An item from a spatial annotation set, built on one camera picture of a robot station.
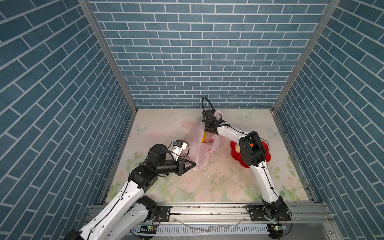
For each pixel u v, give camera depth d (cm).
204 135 84
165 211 74
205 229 71
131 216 56
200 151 75
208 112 83
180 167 61
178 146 64
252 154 61
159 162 56
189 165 68
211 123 83
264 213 68
